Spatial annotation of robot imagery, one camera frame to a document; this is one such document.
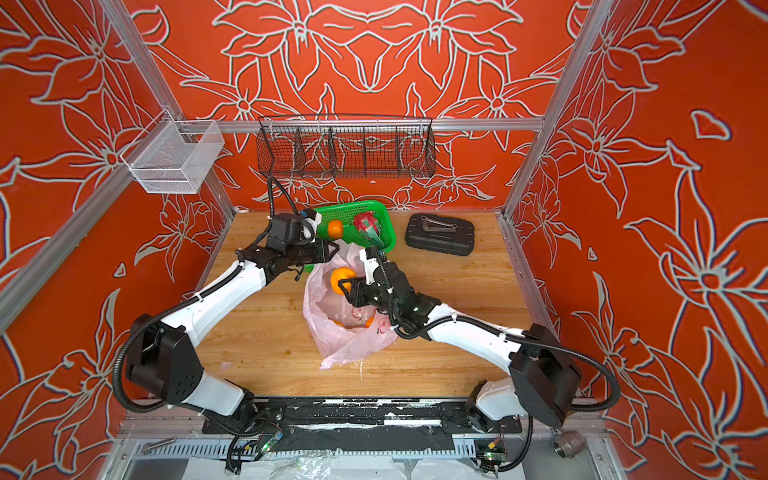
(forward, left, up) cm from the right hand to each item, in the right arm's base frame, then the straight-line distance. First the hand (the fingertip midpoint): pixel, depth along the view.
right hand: (338, 283), depth 75 cm
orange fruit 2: (+1, -1, +2) cm, 2 cm away
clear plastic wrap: (-37, +6, -20) cm, 42 cm away
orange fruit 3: (-2, -7, -20) cm, 21 cm away
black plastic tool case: (+28, -32, -14) cm, 45 cm away
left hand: (+12, +2, +1) cm, 13 cm away
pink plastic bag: (-9, 0, -9) cm, 13 cm away
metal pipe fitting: (-34, -54, -17) cm, 65 cm away
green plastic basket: (+40, +2, -16) cm, 43 cm away
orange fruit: (+33, +6, -15) cm, 36 cm away
